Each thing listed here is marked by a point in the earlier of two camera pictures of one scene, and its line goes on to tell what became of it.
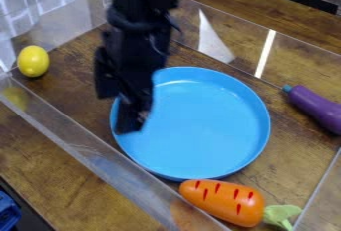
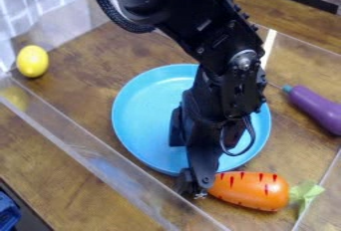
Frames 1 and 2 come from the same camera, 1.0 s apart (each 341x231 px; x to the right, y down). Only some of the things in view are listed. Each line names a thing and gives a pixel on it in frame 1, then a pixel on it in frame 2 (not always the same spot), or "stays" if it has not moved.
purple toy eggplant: [319, 110] stays
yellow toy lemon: [32, 61] stays
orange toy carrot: [235, 204] → [260, 190]
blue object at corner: [10, 213] stays
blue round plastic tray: [205, 126] stays
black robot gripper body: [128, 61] → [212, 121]
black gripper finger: [105, 72] → [188, 186]
